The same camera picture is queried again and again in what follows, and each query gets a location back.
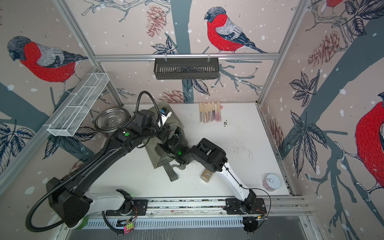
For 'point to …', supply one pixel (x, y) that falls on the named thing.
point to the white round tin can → (271, 182)
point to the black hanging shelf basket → (186, 68)
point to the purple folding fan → (214, 108)
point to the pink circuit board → (128, 227)
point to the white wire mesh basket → (76, 109)
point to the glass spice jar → (206, 175)
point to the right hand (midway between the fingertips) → (157, 138)
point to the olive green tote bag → (167, 123)
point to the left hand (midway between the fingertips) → (172, 123)
